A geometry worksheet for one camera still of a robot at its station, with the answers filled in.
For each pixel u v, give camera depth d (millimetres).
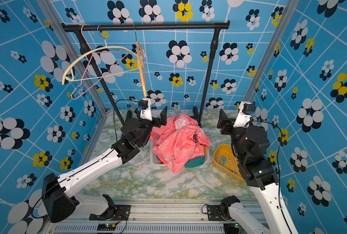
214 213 721
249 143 391
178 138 788
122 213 727
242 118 476
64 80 561
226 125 493
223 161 909
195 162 778
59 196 384
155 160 853
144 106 530
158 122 599
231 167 884
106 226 721
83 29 543
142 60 768
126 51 902
